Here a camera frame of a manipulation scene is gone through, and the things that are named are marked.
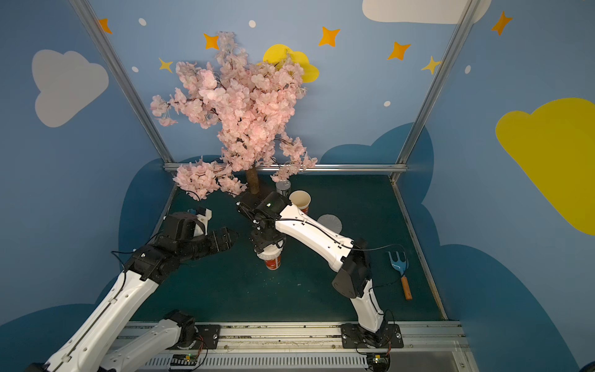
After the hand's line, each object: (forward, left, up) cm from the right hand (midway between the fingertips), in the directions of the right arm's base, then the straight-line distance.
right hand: (272, 239), depth 78 cm
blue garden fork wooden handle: (+1, -49, -17) cm, 52 cm away
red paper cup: (-3, 0, -13) cm, 14 cm away
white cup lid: (-5, 0, 0) cm, 5 cm away
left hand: (-2, +13, +5) cm, 14 cm away
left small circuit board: (-34, +25, -20) cm, 47 cm away
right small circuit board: (-30, -37, -21) cm, 52 cm away
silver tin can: (+36, +2, -13) cm, 38 cm away
